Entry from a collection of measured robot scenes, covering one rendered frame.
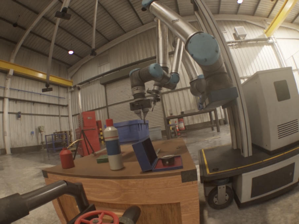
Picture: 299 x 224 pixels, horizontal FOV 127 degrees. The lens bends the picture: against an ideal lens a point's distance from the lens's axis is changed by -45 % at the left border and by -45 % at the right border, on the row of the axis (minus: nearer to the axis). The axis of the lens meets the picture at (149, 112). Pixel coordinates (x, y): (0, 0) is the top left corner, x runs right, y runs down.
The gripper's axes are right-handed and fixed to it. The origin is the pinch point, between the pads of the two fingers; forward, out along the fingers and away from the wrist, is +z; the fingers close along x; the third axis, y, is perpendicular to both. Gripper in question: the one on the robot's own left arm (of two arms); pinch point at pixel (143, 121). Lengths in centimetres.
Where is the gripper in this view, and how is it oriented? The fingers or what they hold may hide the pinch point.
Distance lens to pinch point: 83.0
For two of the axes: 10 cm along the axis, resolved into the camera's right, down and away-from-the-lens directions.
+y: -1.9, -0.8, -9.8
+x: 9.7, -1.8, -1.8
